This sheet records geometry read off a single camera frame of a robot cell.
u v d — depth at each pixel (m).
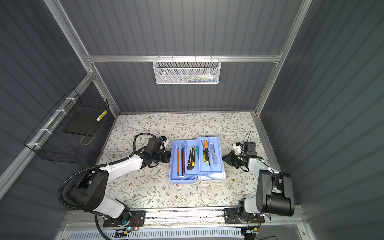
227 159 0.81
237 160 0.78
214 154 0.83
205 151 0.84
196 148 0.90
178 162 0.94
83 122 0.79
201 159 0.81
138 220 0.72
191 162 0.84
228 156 0.81
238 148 0.86
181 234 0.77
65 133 0.73
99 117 0.79
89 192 0.44
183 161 0.94
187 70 1.24
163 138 0.84
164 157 0.81
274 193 0.44
